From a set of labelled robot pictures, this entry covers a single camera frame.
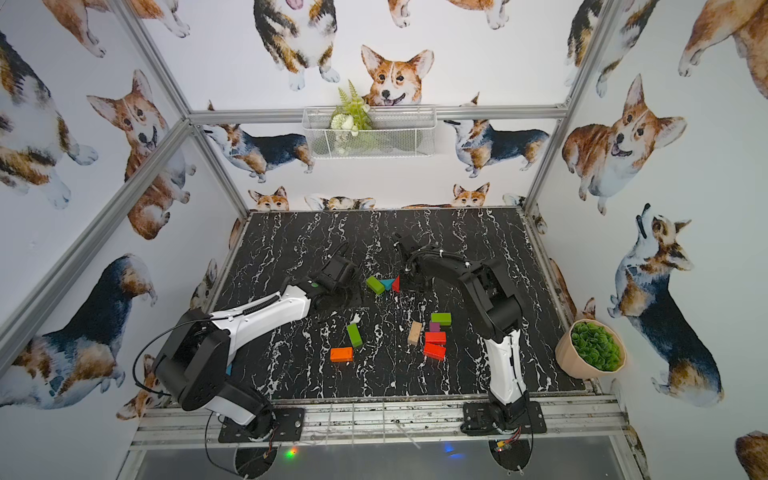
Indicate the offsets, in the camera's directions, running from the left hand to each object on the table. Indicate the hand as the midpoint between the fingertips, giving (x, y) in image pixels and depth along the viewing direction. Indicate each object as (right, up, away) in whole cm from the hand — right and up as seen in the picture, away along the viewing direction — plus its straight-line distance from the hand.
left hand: (366, 291), depth 89 cm
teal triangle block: (+6, +1, +8) cm, 10 cm away
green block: (+2, 0, +9) cm, 9 cm away
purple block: (+20, -10, -1) cm, 23 cm away
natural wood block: (+15, -11, -2) cm, 19 cm away
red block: (+9, 0, +9) cm, 13 cm away
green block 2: (-3, -12, -3) cm, 13 cm away
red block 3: (+20, -16, -5) cm, 26 cm away
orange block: (-6, -17, -5) cm, 19 cm away
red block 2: (+20, -13, -2) cm, 24 cm away
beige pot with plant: (+57, -11, -15) cm, 60 cm away
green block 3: (+23, -8, +2) cm, 25 cm away
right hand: (+12, 0, +8) cm, 15 cm away
